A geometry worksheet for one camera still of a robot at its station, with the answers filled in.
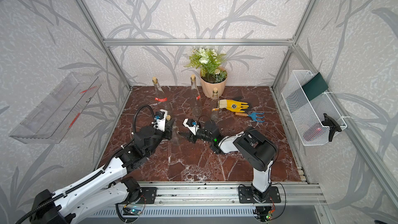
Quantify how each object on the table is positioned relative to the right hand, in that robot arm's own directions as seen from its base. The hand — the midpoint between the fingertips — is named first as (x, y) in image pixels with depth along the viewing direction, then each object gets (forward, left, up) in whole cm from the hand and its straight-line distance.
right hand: (182, 127), depth 83 cm
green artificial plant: (+38, -15, +16) cm, 43 cm away
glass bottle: (+23, -19, -12) cm, 32 cm away
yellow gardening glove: (+24, -31, -12) cm, 41 cm away
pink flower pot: (+30, -14, 0) cm, 33 cm away
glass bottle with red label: (+15, +13, +6) cm, 21 cm away
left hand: (-1, +3, +10) cm, 10 cm away
